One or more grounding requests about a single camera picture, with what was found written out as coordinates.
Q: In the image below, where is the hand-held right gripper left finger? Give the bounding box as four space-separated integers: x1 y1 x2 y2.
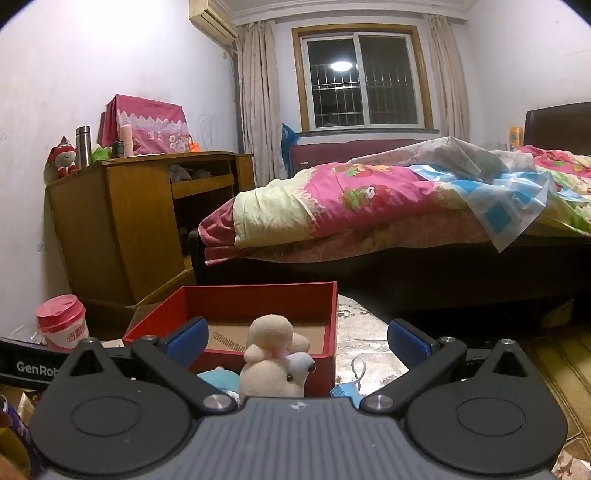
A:
60 316 238 414

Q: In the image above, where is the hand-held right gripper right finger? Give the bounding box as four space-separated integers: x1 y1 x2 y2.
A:
359 318 533 414

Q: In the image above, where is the beige plush dog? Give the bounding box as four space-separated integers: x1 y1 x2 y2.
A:
238 314 317 400

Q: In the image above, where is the red cardboard box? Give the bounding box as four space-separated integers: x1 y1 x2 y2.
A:
122 281 340 398

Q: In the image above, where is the pink round lid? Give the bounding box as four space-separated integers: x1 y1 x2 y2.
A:
36 294 91 354

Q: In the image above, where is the purple snack packet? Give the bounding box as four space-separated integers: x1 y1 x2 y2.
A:
0 396 35 477

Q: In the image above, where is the dark bed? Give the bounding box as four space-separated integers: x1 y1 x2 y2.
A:
188 102 591 320

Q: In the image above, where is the blue face mask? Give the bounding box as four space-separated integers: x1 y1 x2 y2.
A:
329 355 371 409

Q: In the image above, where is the wooden cabinet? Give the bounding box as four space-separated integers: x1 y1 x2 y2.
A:
46 151 256 309

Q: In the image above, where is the pink strawberry quilt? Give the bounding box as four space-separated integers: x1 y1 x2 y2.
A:
198 145 591 268

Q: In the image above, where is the pale checked blanket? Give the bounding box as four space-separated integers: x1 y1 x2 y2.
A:
346 136 560 253

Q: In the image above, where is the maroon sofa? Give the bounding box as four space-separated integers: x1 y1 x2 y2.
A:
288 138 440 179

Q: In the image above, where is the pink bottle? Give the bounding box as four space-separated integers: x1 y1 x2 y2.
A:
119 124 136 158

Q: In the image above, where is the red doll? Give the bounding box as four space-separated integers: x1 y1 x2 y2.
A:
46 136 80 181

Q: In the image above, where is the steel thermos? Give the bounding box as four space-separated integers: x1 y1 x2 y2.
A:
75 126 93 169

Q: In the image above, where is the pink cloth-covered box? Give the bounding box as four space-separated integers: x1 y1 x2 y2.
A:
100 95 193 156

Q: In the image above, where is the blue bag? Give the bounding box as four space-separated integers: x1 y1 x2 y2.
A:
281 122 299 179

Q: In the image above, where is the beige curtain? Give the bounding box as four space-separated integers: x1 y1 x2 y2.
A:
422 14 472 145
235 21 290 191

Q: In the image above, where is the dark wooden headboard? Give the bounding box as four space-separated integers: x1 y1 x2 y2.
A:
524 102 591 151

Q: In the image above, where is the wooden framed window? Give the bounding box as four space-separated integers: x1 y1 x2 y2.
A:
292 25 434 134

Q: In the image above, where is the wall air conditioner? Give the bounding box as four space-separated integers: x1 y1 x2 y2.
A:
188 0 239 47

